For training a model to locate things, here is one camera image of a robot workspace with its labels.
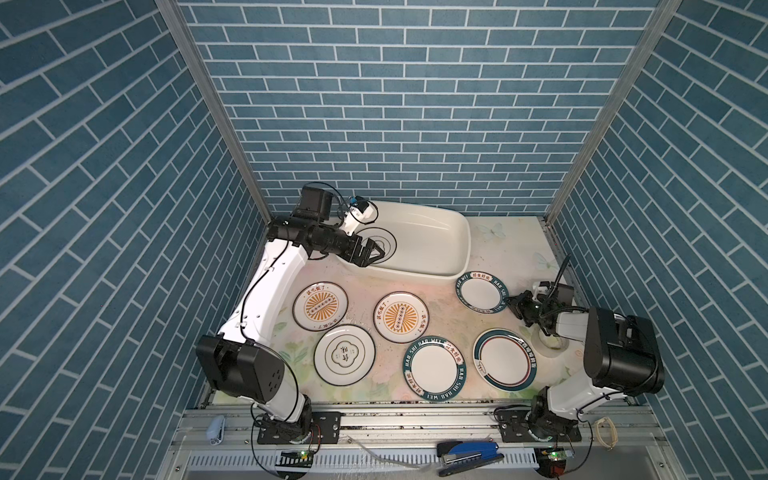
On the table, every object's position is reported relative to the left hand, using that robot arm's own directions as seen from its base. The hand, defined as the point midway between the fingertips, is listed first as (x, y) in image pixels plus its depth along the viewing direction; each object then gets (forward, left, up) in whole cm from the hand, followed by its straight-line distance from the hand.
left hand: (370, 246), depth 75 cm
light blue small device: (-36, +37, -25) cm, 57 cm away
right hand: (0, -42, -25) cm, 49 cm away
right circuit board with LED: (-43, -44, -30) cm, 69 cm away
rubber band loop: (-38, -59, -28) cm, 76 cm away
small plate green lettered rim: (+5, -37, -31) cm, 49 cm away
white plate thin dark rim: (+27, -3, -27) cm, 39 cm away
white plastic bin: (+24, -21, -27) cm, 42 cm away
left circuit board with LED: (-42, +19, -33) cm, 56 cm away
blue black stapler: (-42, -21, -25) cm, 53 cm away
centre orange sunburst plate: (-5, -9, -28) cm, 30 cm away
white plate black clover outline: (-18, +8, -28) cm, 34 cm away
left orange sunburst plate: (-1, +18, -29) cm, 34 cm away
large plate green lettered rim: (-22, -18, -28) cm, 39 cm away
